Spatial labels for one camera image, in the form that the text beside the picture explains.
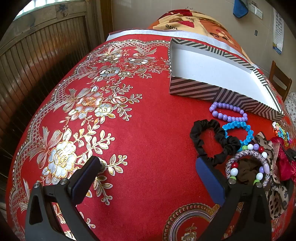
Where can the wall switch panel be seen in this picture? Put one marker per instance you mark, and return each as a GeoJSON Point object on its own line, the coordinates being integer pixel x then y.
{"type": "Point", "coordinates": [255, 11]}

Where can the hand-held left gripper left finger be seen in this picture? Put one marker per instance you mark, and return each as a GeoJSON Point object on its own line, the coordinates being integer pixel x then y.
{"type": "Point", "coordinates": [83, 183]}

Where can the blue towel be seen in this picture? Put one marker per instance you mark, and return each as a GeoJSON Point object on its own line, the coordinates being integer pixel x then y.
{"type": "Point", "coordinates": [240, 8]}

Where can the printed blanket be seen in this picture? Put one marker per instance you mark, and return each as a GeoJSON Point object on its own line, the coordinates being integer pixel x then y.
{"type": "Point", "coordinates": [208, 23]}

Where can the window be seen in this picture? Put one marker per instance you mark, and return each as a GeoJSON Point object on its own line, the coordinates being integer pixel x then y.
{"type": "Point", "coordinates": [34, 7]}

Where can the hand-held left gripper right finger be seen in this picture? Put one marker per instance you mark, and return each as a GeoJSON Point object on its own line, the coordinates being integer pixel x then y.
{"type": "Point", "coordinates": [209, 183]}

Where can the wall calendar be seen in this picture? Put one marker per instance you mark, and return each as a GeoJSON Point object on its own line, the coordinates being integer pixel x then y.
{"type": "Point", "coordinates": [278, 30]}

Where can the leopard print bow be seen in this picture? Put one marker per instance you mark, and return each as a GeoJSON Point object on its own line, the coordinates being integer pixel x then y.
{"type": "Point", "coordinates": [275, 197]}

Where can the black scrunchie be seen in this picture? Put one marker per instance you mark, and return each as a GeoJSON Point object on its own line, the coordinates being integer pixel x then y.
{"type": "Point", "coordinates": [203, 126]}

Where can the colourful small hair clip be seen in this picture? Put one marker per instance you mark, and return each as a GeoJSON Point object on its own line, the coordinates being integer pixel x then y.
{"type": "Point", "coordinates": [281, 133]}

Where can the wooden chair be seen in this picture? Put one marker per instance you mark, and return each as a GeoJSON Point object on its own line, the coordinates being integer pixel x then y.
{"type": "Point", "coordinates": [279, 78]}

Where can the white floral cloth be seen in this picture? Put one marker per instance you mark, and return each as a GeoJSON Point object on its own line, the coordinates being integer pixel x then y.
{"type": "Point", "coordinates": [291, 106]}

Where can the brown scrunchie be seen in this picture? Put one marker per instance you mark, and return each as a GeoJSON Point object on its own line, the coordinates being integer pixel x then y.
{"type": "Point", "coordinates": [246, 171]}

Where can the red floral tablecloth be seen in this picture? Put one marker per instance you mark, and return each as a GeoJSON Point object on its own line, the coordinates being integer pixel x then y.
{"type": "Point", "coordinates": [150, 139]}

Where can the striped cardboard box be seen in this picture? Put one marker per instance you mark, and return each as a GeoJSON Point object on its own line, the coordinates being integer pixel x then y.
{"type": "Point", "coordinates": [208, 64]}

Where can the wooden panelled door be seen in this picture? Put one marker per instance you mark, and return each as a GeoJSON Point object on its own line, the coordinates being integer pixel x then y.
{"type": "Point", "coordinates": [46, 58]}

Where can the red satin bow clip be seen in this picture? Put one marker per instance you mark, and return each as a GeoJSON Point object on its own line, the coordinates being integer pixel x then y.
{"type": "Point", "coordinates": [285, 164]}

